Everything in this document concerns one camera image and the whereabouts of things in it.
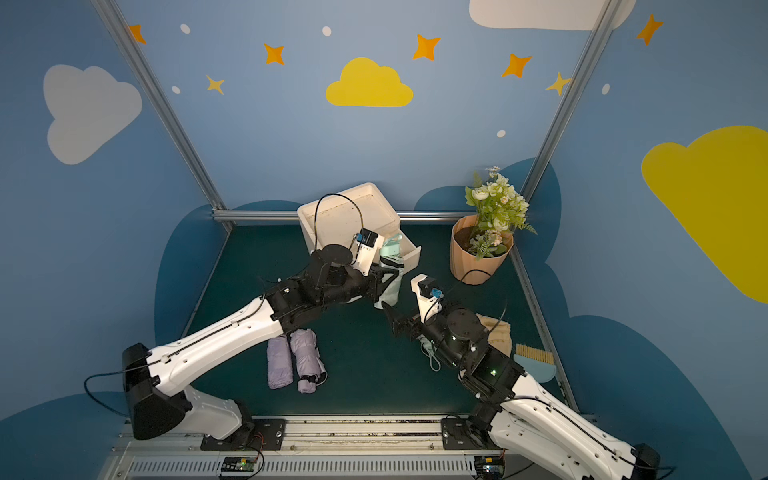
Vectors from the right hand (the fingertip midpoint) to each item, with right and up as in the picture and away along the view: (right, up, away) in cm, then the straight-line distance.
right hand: (407, 289), depth 67 cm
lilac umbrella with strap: (-36, -23, +17) cm, 46 cm away
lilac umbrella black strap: (-26, -23, +14) cm, 37 cm away
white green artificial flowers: (+28, +21, +18) cm, 39 cm away
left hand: (-3, +5, +1) cm, 6 cm away
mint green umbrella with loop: (+8, -20, +21) cm, 30 cm away
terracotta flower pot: (+20, +5, +28) cm, 35 cm away
